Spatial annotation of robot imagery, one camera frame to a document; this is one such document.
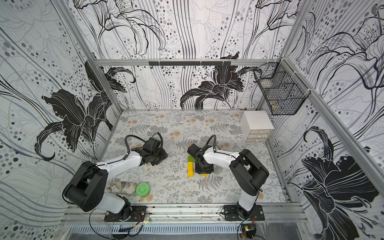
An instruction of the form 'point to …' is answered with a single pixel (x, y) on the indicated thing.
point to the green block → (191, 159)
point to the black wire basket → (284, 91)
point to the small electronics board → (250, 230)
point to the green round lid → (142, 189)
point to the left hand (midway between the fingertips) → (168, 158)
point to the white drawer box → (256, 126)
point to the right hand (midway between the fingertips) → (204, 170)
